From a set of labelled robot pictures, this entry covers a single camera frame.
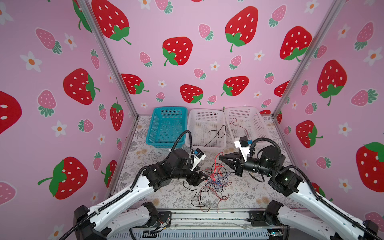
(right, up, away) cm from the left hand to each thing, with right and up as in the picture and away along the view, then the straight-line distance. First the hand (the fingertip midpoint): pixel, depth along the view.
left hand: (204, 172), depth 69 cm
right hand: (+6, +9, -9) cm, 14 cm away
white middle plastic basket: (+5, +20, +42) cm, 47 cm away
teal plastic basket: (-29, +23, +45) cm, 58 cm away
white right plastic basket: (+36, +26, +48) cm, 65 cm away
